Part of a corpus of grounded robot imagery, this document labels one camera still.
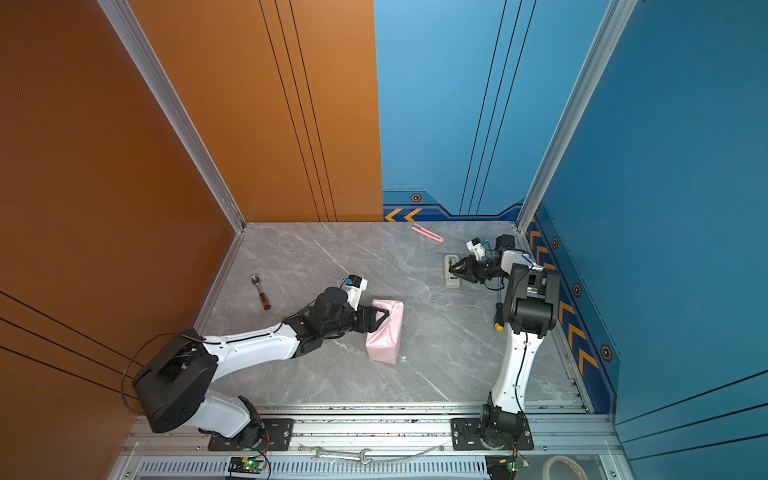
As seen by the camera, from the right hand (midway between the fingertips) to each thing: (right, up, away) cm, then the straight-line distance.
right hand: (453, 271), depth 101 cm
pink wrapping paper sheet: (-22, -17, -25) cm, 38 cm away
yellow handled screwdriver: (+13, -14, -7) cm, 21 cm away
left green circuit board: (-56, -44, -30) cm, 77 cm away
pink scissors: (-7, +14, +15) cm, 22 cm away
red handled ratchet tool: (-62, -10, -4) cm, 63 cm away
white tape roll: (+18, -42, -32) cm, 55 cm away
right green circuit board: (+6, -44, -31) cm, 54 cm away
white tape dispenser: (-1, -3, -2) cm, 3 cm away
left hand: (-24, -10, -17) cm, 31 cm away
